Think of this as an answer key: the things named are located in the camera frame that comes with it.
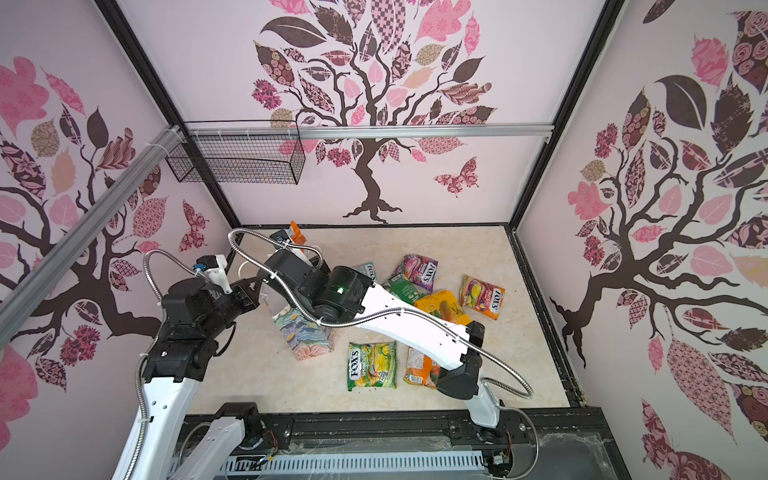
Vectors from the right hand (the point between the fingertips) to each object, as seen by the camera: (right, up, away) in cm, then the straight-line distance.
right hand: (300, 266), depth 65 cm
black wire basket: (-29, +36, +30) cm, 55 cm away
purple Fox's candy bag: (+30, -3, +38) cm, 49 cm away
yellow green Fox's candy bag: (+15, -29, +17) cm, 37 cm away
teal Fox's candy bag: (+12, -3, +38) cm, 40 cm away
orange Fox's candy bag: (+50, -11, +30) cm, 60 cm away
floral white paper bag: (-3, -20, +15) cm, 25 cm away
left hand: (-11, -4, +6) cm, 13 cm away
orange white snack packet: (+29, -30, +17) cm, 45 cm away
